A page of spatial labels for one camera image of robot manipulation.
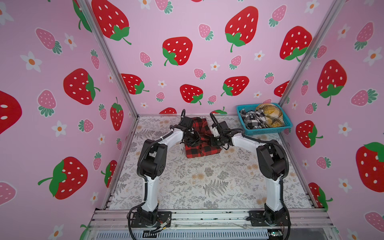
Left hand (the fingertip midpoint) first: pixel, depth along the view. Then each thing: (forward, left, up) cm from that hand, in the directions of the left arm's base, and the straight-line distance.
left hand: (203, 141), depth 96 cm
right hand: (+1, -3, -2) cm, 4 cm away
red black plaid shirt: (+19, +2, -6) cm, 20 cm away
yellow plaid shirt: (+22, -52, +3) cm, 56 cm away
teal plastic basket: (+15, -60, +2) cm, 62 cm away
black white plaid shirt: (+17, -36, +3) cm, 40 cm away
